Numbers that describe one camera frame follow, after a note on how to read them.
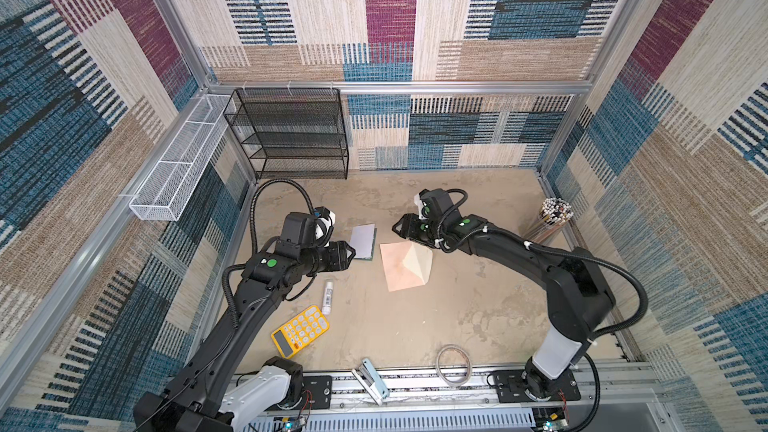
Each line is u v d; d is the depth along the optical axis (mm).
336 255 649
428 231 745
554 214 850
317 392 741
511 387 734
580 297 466
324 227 602
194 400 379
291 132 1089
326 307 853
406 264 948
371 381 730
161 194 914
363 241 1004
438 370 759
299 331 813
